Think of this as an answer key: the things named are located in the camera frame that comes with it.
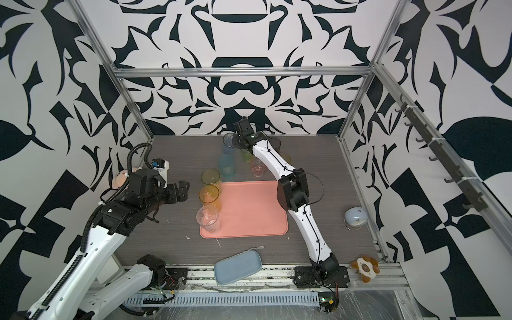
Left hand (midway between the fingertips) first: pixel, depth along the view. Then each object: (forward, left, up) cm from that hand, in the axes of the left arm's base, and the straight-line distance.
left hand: (176, 181), depth 72 cm
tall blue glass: (+26, -16, -10) cm, 32 cm away
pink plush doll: (+14, +35, -18) cm, 42 cm away
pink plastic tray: (0, -26, -24) cm, 35 cm away
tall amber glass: (+3, -9, -15) cm, 17 cm away
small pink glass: (+22, -30, -24) cm, 44 cm away
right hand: (+30, -20, -9) cm, 37 cm away
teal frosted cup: (+17, -15, -16) cm, 28 cm away
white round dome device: (-9, -68, -18) cm, 71 cm away
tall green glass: (+11, -8, -13) cm, 19 cm away
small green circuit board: (-35, -53, -26) cm, 68 cm away
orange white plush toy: (-26, -68, -22) cm, 76 cm away
